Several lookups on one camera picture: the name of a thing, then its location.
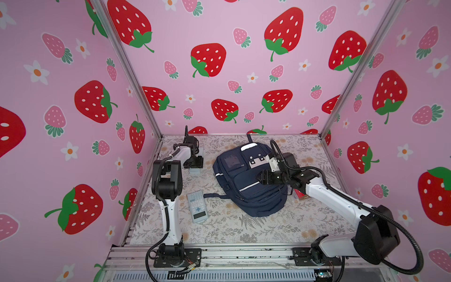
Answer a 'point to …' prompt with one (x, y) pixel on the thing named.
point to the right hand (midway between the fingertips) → (259, 176)
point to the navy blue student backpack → (236, 170)
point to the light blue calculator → (198, 206)
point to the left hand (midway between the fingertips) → (197, 165)
